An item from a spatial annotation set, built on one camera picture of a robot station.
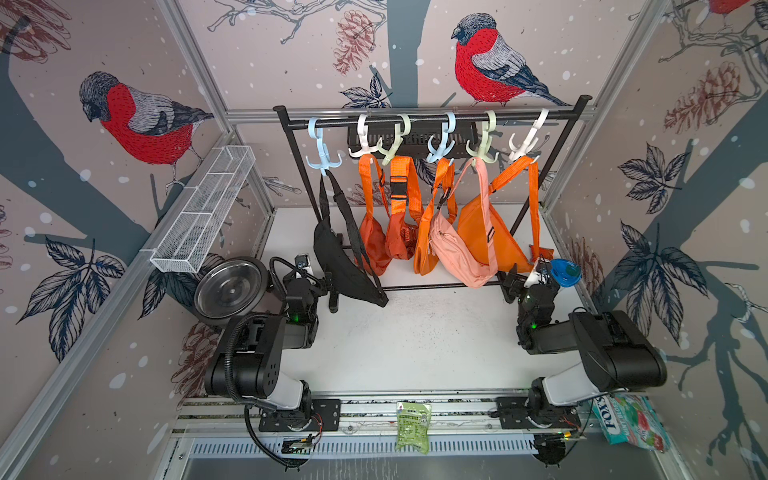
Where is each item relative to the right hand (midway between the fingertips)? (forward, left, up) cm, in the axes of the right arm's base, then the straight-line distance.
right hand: (532, 266), depth 90 cm
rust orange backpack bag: (-1, +49, +14) cm, 51 cm away
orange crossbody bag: (-3, +34, +8) cm, 35 cm away
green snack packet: (-41, +37, -10) cm, 56 cm away
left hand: (-1, +68, +1) cm, 68 cm away
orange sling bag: (+2, +6, +1) cm, 7 cm away
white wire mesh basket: (+5, +95, +21) cm, 98 cm away
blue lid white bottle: (0, -11, -3) cm, 11 cm away
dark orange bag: (+1, +39, +23) cm, 46 cm away
